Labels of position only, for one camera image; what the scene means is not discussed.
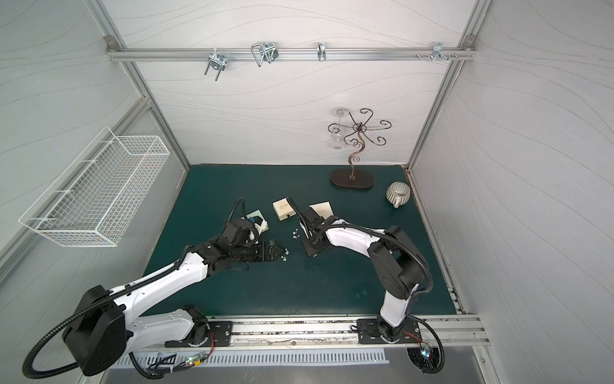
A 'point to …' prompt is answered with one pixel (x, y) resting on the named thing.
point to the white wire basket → (95, 200)
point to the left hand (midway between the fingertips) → (277, 252)
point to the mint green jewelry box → (261, 223)
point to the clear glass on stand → (337, 134)
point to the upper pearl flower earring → (295, 232)
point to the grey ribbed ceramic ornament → (398, 193)
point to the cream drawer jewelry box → (323, 209)
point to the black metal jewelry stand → (347, 178)
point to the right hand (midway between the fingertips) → (311, 245)
